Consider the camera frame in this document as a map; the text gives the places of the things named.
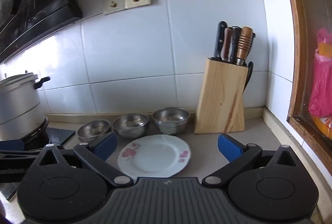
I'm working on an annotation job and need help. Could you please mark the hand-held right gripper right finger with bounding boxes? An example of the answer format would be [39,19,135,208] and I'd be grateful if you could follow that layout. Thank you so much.
[202,133,299,186]

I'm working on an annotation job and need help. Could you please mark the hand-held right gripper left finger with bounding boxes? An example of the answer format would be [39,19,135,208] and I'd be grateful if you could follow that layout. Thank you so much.
[31,132,133,187]

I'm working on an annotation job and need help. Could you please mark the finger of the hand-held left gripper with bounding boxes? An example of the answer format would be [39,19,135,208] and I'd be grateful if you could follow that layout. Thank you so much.
[0,140,40,183]

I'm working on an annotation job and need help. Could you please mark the white floral plate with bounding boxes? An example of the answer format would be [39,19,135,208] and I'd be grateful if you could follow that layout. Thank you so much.
[117,135,191,178]

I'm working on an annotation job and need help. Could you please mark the silver pressure cooker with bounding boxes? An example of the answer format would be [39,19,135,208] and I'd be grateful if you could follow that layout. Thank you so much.
[0,71,50,141]

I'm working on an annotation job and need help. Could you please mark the black gas stove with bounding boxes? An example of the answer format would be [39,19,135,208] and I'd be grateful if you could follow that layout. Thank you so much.
[0,116,76,201]

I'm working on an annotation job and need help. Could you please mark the wooden knife block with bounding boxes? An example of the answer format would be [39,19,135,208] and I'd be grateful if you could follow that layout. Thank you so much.
[194,57,250,134]

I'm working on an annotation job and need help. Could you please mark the black ribbed sharpening steel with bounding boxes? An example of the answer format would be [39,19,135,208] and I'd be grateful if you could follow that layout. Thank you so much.
[228,26,242,64]

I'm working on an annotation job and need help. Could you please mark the pink plastic bag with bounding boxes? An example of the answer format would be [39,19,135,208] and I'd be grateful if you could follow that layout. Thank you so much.
[308,28,332,118]

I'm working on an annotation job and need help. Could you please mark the black handled scissors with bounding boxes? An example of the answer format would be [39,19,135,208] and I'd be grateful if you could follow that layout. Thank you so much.
[245,60,255,90]

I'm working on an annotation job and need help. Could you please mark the copper ribbed knife handle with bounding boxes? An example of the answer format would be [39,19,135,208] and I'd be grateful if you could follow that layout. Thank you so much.
[236,27,254,67]

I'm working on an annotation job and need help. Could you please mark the reddish brown handled knife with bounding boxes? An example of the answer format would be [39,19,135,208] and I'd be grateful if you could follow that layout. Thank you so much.
[220,27,233,61]

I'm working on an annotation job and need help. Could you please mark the black knife handles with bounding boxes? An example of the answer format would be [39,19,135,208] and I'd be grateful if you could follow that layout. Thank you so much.
[214,21,228,60]

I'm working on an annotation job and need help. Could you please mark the wooden window frame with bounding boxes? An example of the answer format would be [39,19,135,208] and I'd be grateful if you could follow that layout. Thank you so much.
[277,0,332,162]

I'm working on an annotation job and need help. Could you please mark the white wall socket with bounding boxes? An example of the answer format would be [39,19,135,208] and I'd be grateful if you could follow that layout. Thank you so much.
[103,0,125,15]

